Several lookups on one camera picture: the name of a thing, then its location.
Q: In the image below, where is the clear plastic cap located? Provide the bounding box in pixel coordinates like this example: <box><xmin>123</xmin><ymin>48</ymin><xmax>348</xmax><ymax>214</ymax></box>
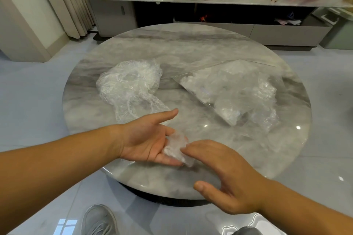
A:
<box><xmin>163</xmin><ymin>131</ymin><xmax>195</xmax><ymax>168</ymax></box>

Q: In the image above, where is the clear plastic bag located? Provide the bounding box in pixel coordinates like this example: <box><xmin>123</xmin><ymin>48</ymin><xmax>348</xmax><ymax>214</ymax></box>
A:
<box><xmin>174</xmin><ymin>58</ymin><xmax>288</xmax><ymax>134</ymax></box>

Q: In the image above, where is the person's left hand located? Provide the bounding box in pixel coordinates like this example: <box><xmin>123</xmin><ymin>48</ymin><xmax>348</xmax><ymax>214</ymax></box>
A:
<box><xmin>112</xmin><ymin>108</ymin><xmax>184</xmax><ymax>167</ymax></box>

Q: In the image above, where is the pile of clear plastic caps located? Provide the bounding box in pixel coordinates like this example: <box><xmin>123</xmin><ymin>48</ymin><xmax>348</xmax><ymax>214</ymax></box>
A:
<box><xmin>96</xmin><ymin>59</ymin><xmax>172</xmax><ymax>124</ymax></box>

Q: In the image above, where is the person's left forearm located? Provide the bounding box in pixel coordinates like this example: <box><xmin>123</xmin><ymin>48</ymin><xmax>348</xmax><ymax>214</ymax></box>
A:
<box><xmin>0</xmin><ymin>124</ymin><xmax>125</xmax><ymax>235</ymax></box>

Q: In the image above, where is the long grey low cabinet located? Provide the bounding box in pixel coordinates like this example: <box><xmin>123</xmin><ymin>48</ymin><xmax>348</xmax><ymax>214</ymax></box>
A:
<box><xmin>79</xmin><ymin>0</ymin><xmax>353</xmax><ymax>51</ymax></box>

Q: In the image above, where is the black table base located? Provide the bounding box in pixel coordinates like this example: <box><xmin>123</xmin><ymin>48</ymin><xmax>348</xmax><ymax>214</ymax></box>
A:
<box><xmin>118</xmin><ymin>180</ymin><xmax>210</xmax><ymax>207</ymax></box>

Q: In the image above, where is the grey sneaker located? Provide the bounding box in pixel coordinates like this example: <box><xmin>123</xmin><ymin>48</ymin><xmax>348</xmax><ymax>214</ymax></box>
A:
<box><xmin>232</xmin><ymin>226</ymin><xmax>263</xmax><ymax>235</ymax></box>
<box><xmin>81</xmin><ymin>204</ymin><xmax>119</xmax><ymax>235</ymax></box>

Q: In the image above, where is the green storage bin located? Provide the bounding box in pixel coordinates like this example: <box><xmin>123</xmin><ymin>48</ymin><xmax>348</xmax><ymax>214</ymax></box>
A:
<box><xmin>319</xmin><ymin>7</ymin><xmax>353</xmax><ymax>50</ymax></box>

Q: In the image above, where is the person's right hand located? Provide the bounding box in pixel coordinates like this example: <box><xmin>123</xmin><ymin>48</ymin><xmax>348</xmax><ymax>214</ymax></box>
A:
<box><xmin>180</xmin><ymin>140</ymin><xmax>272</xmax><ymax>215</ymax></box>

